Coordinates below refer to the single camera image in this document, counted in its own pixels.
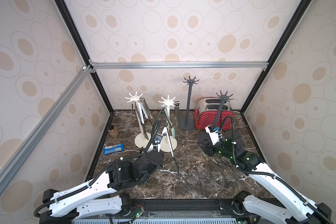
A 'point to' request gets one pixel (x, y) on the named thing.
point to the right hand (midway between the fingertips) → (206, 139)
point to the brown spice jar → (113, 132)
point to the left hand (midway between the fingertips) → (163, 146)
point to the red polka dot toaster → (207, 110)
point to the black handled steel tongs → (165, 130)
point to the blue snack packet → (112, 149)
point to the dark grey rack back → (187, 123)
